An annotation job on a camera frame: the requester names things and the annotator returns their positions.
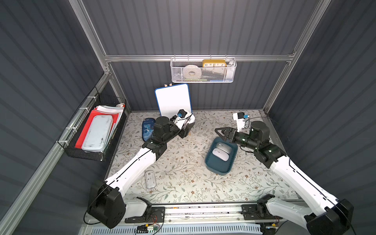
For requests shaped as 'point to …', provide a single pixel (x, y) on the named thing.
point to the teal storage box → (217, 166)
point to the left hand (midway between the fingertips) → (190, 119)
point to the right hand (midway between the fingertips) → (222, 129)
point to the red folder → (84, 132)
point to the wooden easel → (166, 85)
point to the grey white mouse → (224, 147)
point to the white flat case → (97, 135)
